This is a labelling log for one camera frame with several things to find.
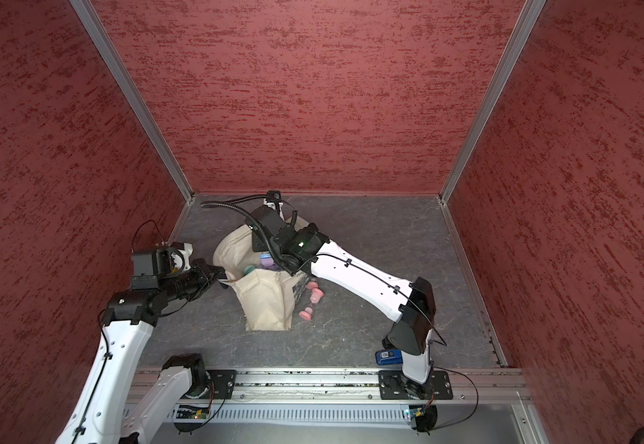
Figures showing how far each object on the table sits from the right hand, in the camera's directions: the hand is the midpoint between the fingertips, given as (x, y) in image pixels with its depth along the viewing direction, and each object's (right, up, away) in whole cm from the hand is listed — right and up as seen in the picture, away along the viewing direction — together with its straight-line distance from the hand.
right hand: (264, 235), depth 74 cm
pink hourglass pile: (+14, -20, +15) cm, 29 cm away
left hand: (-11, -11, -1) cm, 15 cm away
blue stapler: (+35, -35, +2) cm, 49 cm away
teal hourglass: (-9, -12, +16) cm, 22 cm away
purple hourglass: (-3, -10, +15) cm, 18 cm away
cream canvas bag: (+1, -17, +2) cm, 17 cm away
